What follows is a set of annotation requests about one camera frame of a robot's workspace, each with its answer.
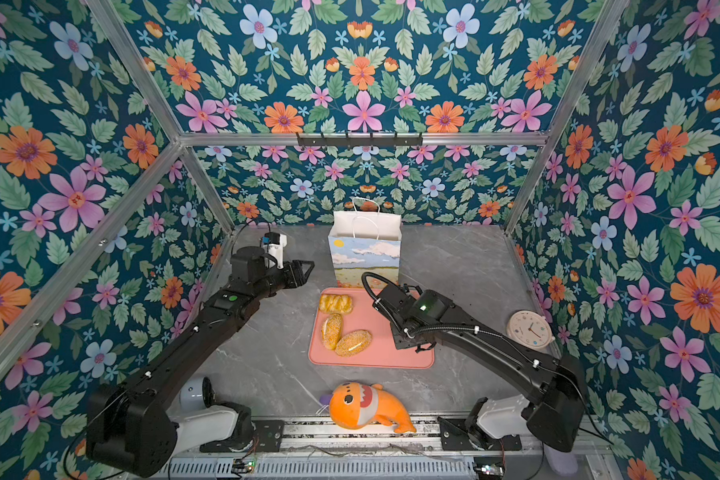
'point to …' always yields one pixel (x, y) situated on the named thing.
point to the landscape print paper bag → (363, 241)
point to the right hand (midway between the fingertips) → (406, 335)
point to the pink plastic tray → (380, 354)
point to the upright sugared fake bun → (331, 330)
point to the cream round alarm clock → (531, 327)
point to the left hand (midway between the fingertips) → (310, 257)
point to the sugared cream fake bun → (353, 343)
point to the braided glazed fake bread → (335, 303)
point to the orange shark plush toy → (355, 405)
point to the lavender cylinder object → (563, 463)
